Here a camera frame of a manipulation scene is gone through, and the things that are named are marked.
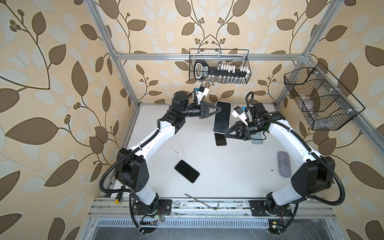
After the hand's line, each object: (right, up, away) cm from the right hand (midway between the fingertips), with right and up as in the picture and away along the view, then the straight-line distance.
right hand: (225, 137), depth 68 cm
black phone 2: (+2, -5, +29) cm, 29 cm away
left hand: (-2, +12, -3) cm, 13 cm away
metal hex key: (-4, -37, +7) cm, 38 cm away
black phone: (-2, +8, -1) cm, 9 cm away
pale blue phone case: (+14, +1, -2) cm, 14 cm away
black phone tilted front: (-19, -22, +19) cm, 35 cm away
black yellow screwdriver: (-54, -32, +9) cm, 63 cm away
